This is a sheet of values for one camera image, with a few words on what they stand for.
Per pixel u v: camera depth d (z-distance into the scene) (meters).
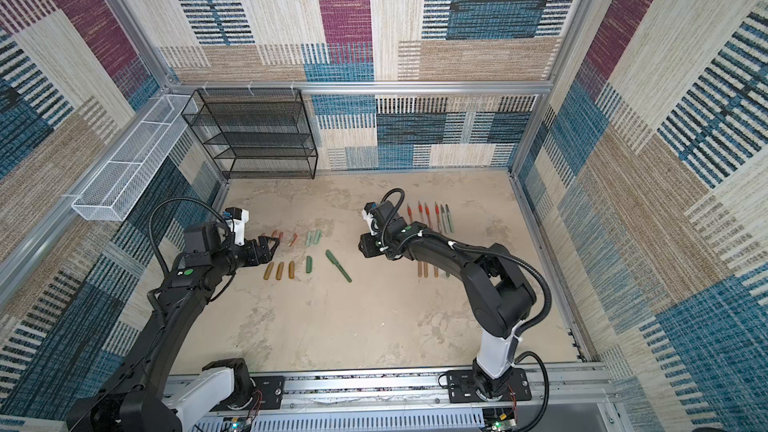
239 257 0.68
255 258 0.71
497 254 0.51
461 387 0.73
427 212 1.08
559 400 0.72
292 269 0.94
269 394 0.73
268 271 0.94
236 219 0.72
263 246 0.73
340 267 0.94
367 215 0.83
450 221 1.05
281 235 1.02
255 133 1.09
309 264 0.96
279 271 0.94
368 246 0.80
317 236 1.02
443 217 1.06
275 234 1.04
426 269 0.94
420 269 0.94
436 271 0.94
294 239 1.02
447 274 0.94
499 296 0.48
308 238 1.02
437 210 1.09
